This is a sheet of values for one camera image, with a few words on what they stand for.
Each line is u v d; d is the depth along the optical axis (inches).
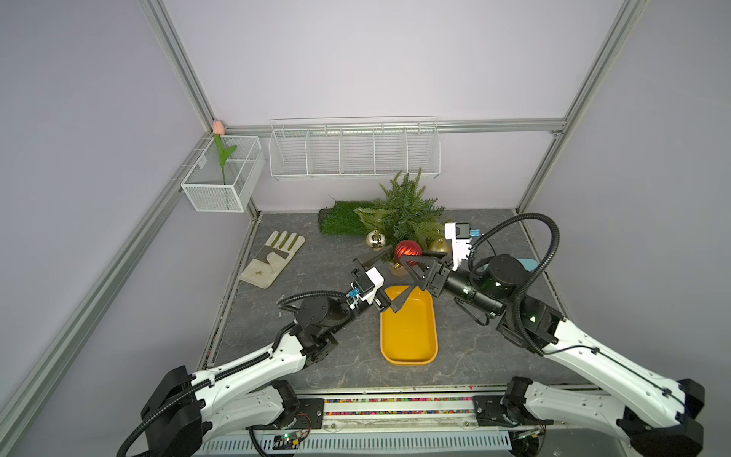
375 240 28.5
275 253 41.7
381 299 22.3
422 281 20.7
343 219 44.1
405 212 29.7
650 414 15.9
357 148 42.2
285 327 22.4
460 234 20.3
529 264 40.7
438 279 20.0
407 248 22.0
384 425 28.8
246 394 18.2
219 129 35.2
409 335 33.4
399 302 21.3
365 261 22.2
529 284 15.9
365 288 18.7
